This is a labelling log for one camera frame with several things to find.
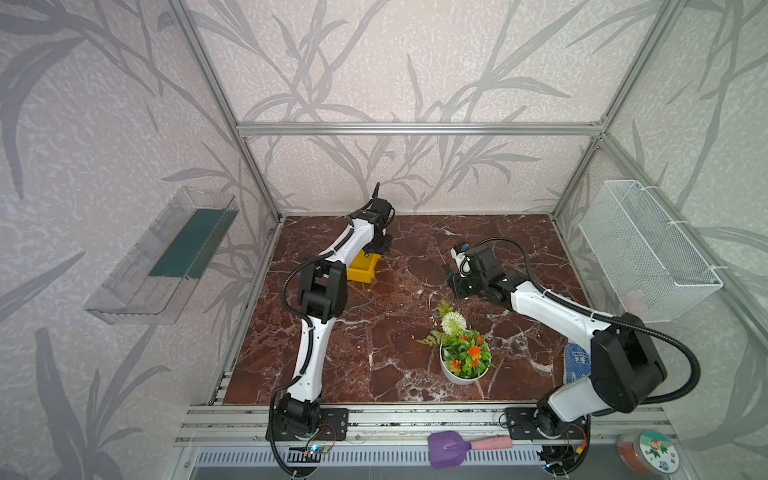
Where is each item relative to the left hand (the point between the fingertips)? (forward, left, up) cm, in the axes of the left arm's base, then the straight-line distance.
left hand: (384, 239), depth 103 cm
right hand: (-16, -22, +5) cm, 27 cm away
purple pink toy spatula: (-60, -18, -4) cm, 62 cm away
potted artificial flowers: (-43, -21, +11) cm, 49 cm away
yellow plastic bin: (-12, +7, 0) cm, 14 cm away
